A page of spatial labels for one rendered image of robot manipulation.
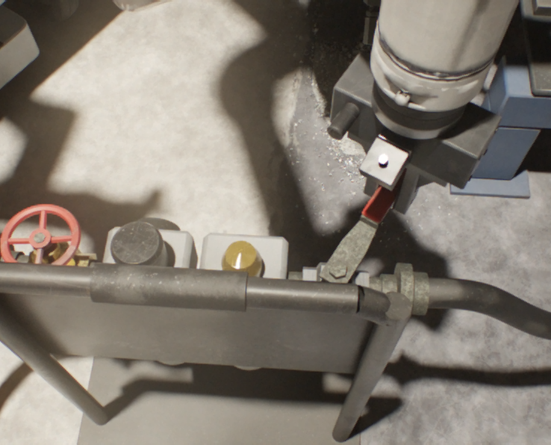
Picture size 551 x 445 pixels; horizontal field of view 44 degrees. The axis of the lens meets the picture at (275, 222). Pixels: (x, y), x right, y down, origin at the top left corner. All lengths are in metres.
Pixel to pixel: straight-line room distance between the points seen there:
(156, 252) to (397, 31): 0.29
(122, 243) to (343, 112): 0.23
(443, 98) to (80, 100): 0.98
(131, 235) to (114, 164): 0.67
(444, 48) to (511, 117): 0.68
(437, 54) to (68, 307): 0.40
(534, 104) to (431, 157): 0.55
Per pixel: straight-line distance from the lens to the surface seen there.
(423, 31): 0.46
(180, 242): 0.67
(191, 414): 1.08
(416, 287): 0.67
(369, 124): 0.58
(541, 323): 0.77
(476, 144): 0.56
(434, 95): 0.50
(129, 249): 0.62
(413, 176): 0.63
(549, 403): 1.16
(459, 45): 0.46
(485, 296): 0.69
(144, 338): 0.73
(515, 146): 1.20
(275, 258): 0.66
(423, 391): 1.11
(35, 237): 0.65
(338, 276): 0.63
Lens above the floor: 1.06
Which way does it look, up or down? 62 degrees down
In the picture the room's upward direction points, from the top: straight up
